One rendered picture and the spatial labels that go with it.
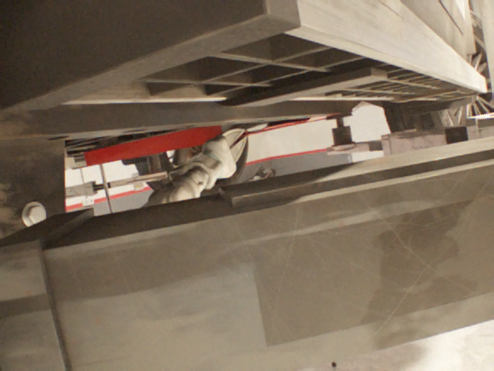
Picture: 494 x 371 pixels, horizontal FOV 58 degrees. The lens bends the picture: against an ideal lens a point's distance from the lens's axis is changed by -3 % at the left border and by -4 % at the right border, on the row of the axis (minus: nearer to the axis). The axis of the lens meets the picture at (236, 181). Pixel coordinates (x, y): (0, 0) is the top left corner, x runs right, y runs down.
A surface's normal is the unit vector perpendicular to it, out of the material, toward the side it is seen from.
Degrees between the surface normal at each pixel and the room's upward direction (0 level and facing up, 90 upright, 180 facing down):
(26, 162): 90
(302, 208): 90
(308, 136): 90
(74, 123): 90
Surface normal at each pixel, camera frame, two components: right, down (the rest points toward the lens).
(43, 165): 0.84, -0.11
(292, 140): -0.52, 0.15
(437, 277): 0.11, 0.05
